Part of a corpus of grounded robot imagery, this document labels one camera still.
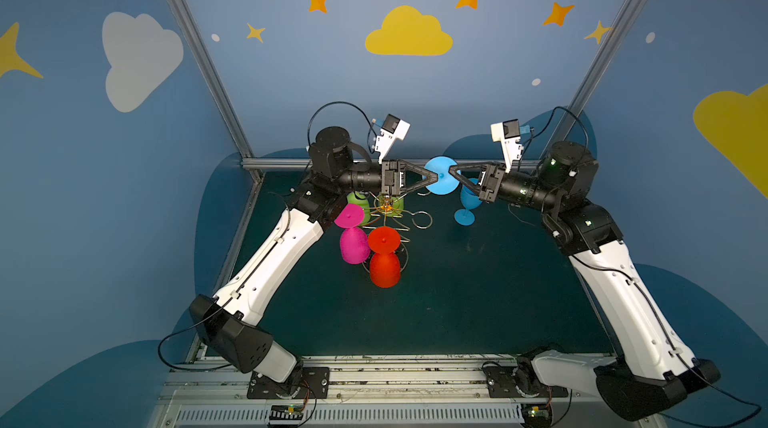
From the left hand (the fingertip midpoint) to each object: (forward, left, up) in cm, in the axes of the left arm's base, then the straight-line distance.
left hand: (432, 174), depth 55 cm
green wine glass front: (+16, +18, -26) cm, 36 cm away
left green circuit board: (-33, +33, -51) cm, 69 cm away
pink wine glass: (+1, +17, -26) cm, 31 cm away
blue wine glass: (+24, -19, -36) cm, 48 cm away
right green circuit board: (-33, -30, -51) cm, 68 cm away
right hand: (+2, -4, 0) cm, 5 cm away
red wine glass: (-5, +9, -27) cm, 29 cm away
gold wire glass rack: (+3, 0, -19) cm, 19 cm away
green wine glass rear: (+8, +8, -20) cm, 22 cm away
